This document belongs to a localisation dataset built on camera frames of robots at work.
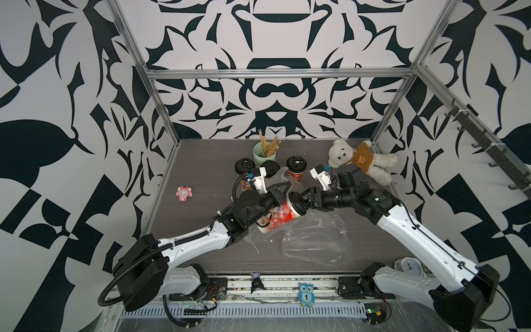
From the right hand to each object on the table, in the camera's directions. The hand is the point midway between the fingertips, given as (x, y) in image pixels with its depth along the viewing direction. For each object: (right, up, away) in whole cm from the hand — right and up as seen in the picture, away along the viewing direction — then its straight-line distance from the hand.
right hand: (297, 199), depth 70 cm
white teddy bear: (+36, +14, +32) cm, 51 cm away
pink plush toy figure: (-48, -1, +25) cm, 54 cm away
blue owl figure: (+3, -33, +2) cm, 33 cm away
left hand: (-2, +6, +1) cm, 7 cm away
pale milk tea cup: (-8, +10, +17) cm, 22 cm away
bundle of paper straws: (-9, +18, +27) cm, 34 cm away
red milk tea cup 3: (-20, +11, +18) cm, 29 cm away
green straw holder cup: (-14, +14, +25) cm, 32 cm away
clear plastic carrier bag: (-15, -15, +6) cm, 22 cm away
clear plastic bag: (+12, -17, +12) cm, 23 cm away
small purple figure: (-14, -30, +4) cm, 33 cm away
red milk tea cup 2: (+2, +11, +18) cm, 21 cm away
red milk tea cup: (-7, -6, 0) cm, 9 cm away
